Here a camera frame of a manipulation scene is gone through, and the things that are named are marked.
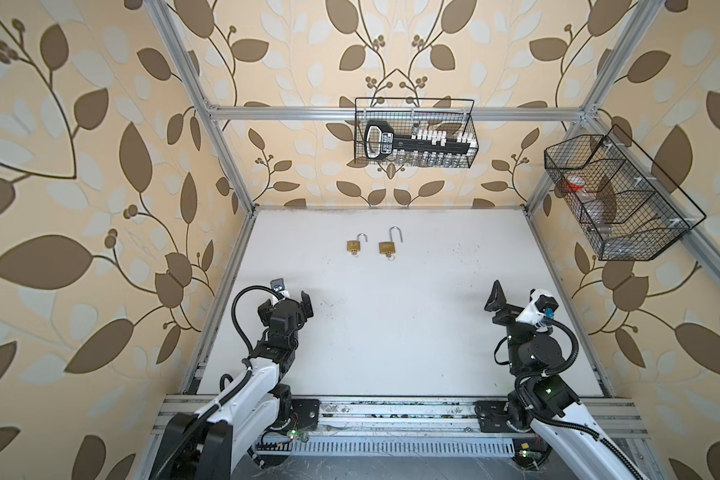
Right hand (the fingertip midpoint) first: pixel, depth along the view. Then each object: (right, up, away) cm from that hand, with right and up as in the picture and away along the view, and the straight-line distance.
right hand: (515, 291), depth 74 cm
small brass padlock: (-42, +11, +35) cm, 56 cm away
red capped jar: (+19, +28, +7) cm, 35 cm away
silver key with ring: (-29, +7, +32) cm, 44 cm away
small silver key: (-42, +8, +34) cm, 55 cm away
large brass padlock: (-30, +10, +35) cm, 47 cm away
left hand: (-60, -3, +13) cm, 62 cm away
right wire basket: (+27, +21, -1) cm, 34 cm away
